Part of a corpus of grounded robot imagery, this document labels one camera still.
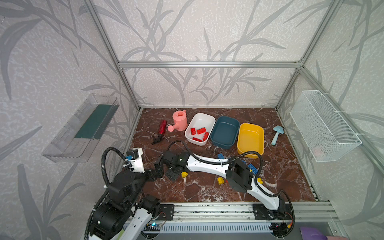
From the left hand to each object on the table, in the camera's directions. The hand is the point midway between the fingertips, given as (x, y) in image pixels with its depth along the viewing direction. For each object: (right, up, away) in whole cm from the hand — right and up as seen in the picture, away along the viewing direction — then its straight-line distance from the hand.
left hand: (157, 153), depth 63 cm
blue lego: (+31, -9, +30) cm, 44 cm away
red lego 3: (+16, +1, +35) cm, 39 cm away
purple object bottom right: (+69, -38, +4) cm, 79 cm away
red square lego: (+13, +7, +39) cm, 42 cm away
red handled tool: (-8, +7, +40) cm, 41 cm away
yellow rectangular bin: (+53, +2, +37) cm, 64 cm away
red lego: (+19, +6, +41) cm, 46 cm away
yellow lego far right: (+51, -19, +19) cm, 58 cm away
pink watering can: (+4, +13, +39) cm, 41 cm away
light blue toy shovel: (+75, +7, +43) cm, 86 cm away
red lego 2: (+22, +3, +35) cm, 42 cm away
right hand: (+2, -13, +24) cm, 27 cm away
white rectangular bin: (+17, +13, +45) cm, 50 cm away
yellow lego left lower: (+9, -17, +21) cm, 28 cm away
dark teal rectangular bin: (+35, +6, +39) cm, 53 cm away
